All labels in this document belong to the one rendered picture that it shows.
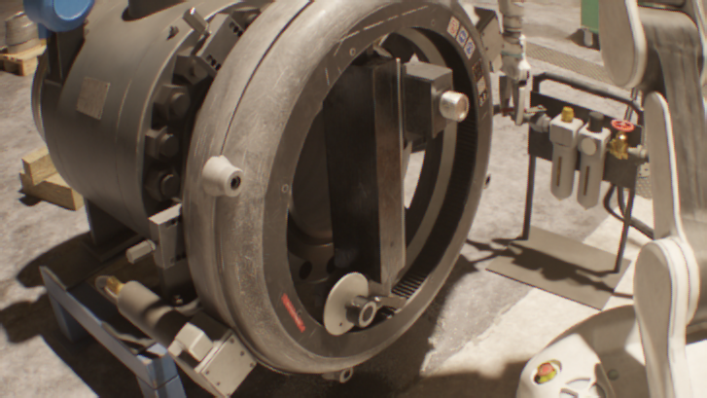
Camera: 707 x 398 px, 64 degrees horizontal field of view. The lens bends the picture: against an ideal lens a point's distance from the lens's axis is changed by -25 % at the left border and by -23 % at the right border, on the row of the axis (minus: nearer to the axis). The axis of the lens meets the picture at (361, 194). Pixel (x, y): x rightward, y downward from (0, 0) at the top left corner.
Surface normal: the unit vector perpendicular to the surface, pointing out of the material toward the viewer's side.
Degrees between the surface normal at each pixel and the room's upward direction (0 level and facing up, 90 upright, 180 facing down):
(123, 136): 72
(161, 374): 90
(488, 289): 0
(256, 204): 86
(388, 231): 90
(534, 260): 0
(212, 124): 57
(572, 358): 0
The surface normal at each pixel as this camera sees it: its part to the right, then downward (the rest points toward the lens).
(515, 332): -0.02, -0.88
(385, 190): 0.79, 0.28
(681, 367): 0.03, -0.55
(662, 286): -0.97, 0.01
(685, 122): 0.07, -0.05
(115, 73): -0.48, -0.28
